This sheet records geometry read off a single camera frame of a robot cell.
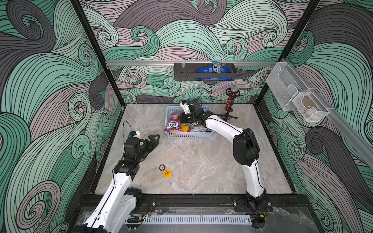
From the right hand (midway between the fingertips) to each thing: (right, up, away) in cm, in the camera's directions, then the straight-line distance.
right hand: (179, 116), depth 93 cm
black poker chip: (-10, -31, -7) cm, 33 cm away
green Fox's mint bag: (+10, -7, +4) cm, 13 cm away
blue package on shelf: (+29, +31, 0) cm, 43 cm away
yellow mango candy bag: (+3, -7, +5) cm, 10 cm away
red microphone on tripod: (+35, +16, +3) cm, 39 cm away
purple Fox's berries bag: (-3, -5, -3) cm, 7 cm away
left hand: (-13, -12, -14) cm, 22 cm away
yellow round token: (-7, -33, -9) cm, 35 cm away
